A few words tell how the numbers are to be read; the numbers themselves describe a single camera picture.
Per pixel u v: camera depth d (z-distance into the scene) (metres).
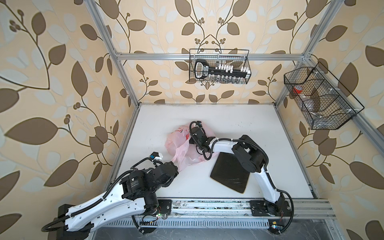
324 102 0.73
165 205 0.75
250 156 0.56
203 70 0.85
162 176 0.50
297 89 0.88
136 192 0.46
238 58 0.91
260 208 0.73
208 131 0.89
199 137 0.79
